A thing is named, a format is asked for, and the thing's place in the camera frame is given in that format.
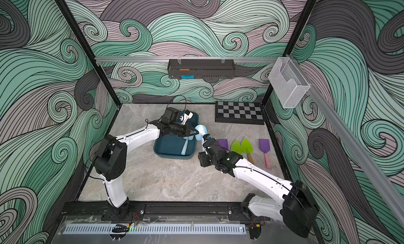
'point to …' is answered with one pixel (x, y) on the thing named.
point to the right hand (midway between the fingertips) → (204, 155)
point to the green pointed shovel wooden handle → (246, 148)
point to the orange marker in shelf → (184, 69)
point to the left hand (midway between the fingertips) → (198, 131)
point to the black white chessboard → (244, 112)
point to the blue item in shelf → (188, 77)
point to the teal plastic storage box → (169, 145)
